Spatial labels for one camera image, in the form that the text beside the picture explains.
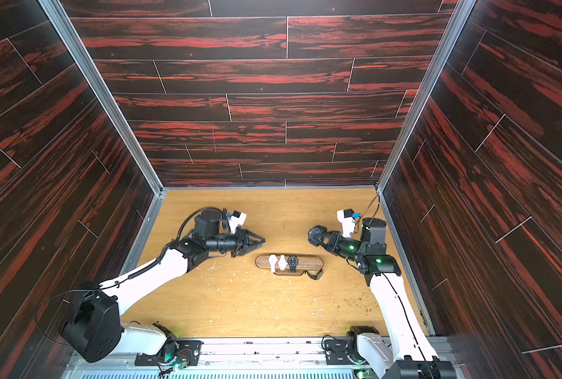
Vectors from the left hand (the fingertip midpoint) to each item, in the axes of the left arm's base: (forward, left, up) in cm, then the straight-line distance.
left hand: (264, 243), depth 75 cm
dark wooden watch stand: (+1, -15, -14) cm, 20 cm away
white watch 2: (0, -6, -13) cm, 14 cm away
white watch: (+1, -2, -13) cm, 14 cm away
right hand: (+4, -18, 0) cm, 18 cm away
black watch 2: (-2, -19, -20) cm, 28 cm away
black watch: (0, -10, -13) cm, 16 cm away
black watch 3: (+3, -17, +2) cm, 17 cm away
